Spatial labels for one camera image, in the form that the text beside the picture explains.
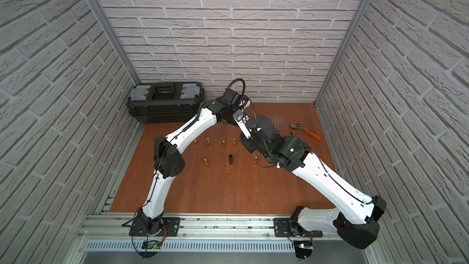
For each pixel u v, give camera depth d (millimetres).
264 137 439
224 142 974
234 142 969
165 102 978
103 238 723
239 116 526
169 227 750
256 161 900
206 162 881
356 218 379
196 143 606
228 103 696
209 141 975
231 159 891
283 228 740
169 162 558
